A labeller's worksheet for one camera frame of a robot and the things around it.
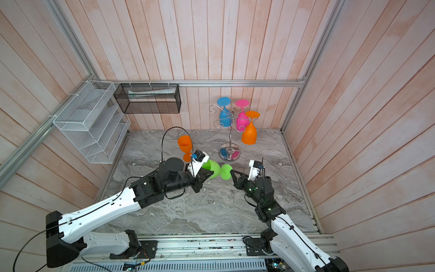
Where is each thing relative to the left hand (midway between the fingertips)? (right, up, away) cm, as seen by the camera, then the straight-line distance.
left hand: (211, 176), depth 66 cm
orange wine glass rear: (+20, +18, +23) cm, 35 cm away
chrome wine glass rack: (+12, +8, +42) cm, 44 cm away
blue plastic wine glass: (+8, +29, +27) cm, 40 cm away
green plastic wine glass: (+6, 0, +12) cm, 14 cm away
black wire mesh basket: (-40, +42, +38) cm, 69 cm away
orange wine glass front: (-15, +12, +26) cm, 32 cm away
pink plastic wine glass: (+17, +26, +27) cm, 42 cm away
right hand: (+9, 0, +11) cm, 14 cm away
